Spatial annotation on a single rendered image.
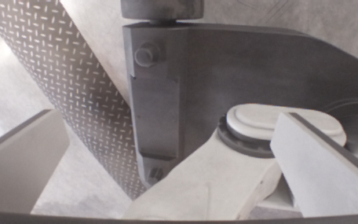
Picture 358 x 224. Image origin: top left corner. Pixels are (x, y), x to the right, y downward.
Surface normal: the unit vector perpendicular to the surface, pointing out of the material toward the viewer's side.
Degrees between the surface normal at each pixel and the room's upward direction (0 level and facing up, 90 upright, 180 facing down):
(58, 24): 23
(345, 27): 0
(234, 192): 90
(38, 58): 0
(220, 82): 0
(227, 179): 90
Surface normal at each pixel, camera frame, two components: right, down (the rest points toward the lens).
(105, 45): -0.20, 0.47
